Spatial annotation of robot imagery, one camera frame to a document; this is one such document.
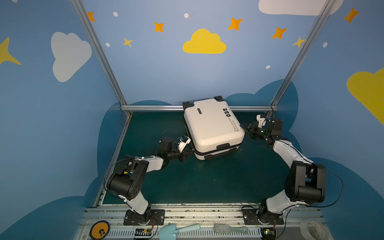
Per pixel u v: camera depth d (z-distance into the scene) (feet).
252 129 2.58
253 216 2.46
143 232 2.40
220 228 2.32
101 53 2.77
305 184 1.49
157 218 2.46
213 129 2.85
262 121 2.64
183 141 2.62
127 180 1.53
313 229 2.40
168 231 2.27
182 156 2.65
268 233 2.40
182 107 3.52
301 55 2.83
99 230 2.31
